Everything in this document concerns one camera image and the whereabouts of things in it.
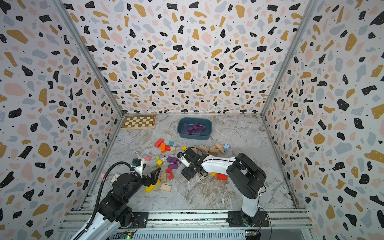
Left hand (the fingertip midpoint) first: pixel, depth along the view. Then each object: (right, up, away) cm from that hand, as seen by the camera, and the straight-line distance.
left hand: (154, 167), depth 79 cm
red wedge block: (+36, -8, +7) cm, 38 cm away
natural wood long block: (+37, +7, +22) cm, 44 cm away
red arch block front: (+7, -8, +9) cm, 14 cm away
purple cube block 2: (+4, +1, +15) cm, 16 cm away
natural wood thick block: (+27, +7, +22) cm, 35 cm away
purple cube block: (+16, +20, +30) cm, 40 cm away
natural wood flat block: (+34, +5, +21) cm, 40 cm away
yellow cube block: (-1, -1, +13) cm, 13 cm away
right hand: (+17, -4, +12) cm, 22 cm away
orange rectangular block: (-1, +7, +20) cm, 21 cm away
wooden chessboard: (-22, +25, +34) cm, 48 cm away
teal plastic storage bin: (+27, +15, +27) cm, 41 cm away
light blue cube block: (+42, +8, +21) cm, 47 cm away
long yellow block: (+13, +7, +21) cm, 26 cm away
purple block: (+13, +17, +29) cm, 37 cm away
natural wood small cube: (+5, +7, +21) cm, 23 cm away
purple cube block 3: (+8, 0, +14) cm, 16 cm away
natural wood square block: (+5, -13, +5) cm, 15 cm away
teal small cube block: (+4, +10, +25) cm, 27 cm away
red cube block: (+2, +7, +21) cm, 22 cm away
